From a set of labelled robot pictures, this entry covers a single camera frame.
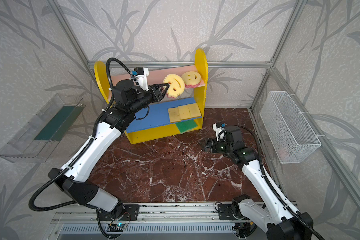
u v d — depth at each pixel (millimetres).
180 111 973
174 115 961
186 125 1064
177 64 968
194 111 968
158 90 578
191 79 737
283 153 713
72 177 400
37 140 638
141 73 561
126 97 481
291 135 617
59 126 632
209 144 663
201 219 728
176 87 652
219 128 680
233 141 560
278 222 385
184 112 966
